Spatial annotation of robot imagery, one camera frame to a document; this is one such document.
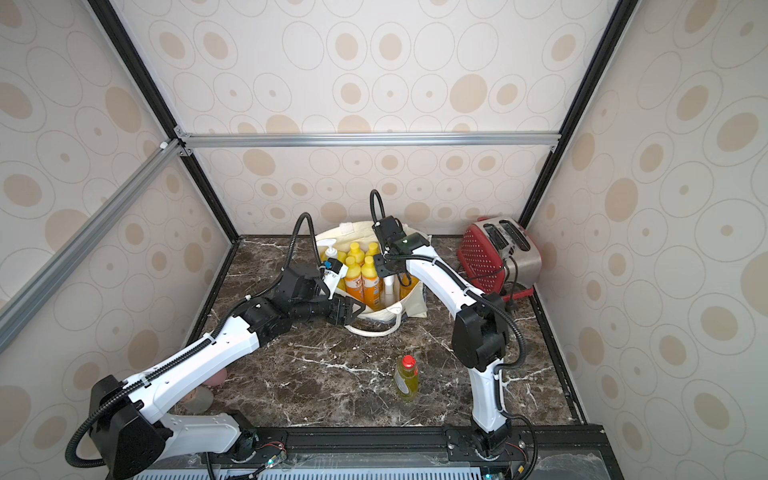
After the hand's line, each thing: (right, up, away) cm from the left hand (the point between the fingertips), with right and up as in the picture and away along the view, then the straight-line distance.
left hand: (364, 305), depth 74 cm
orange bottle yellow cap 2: (+2, +14, +13) cm, 20 cm away
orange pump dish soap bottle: (+10, +3, +3) cm, 11 cm away
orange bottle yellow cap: (-4, +14, +14) cm, 20 cm away
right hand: (+9, +11, +18) cm, 23 cm away
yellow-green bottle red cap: (+10, -17, -3) cm, 20 cm away
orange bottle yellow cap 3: (-4, +6, +13) cm, 15 cm away
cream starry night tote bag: (-2, +19, +13) cm, 23 cm away
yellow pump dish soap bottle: (-10, +14, +9) cm, 19 cm away
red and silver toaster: (+40, +12, +16) cm, 44 cm away
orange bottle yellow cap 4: (0, +5, +13) cm, 14 cm away
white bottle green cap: (+7, +2, +18) cm, 19 cm away
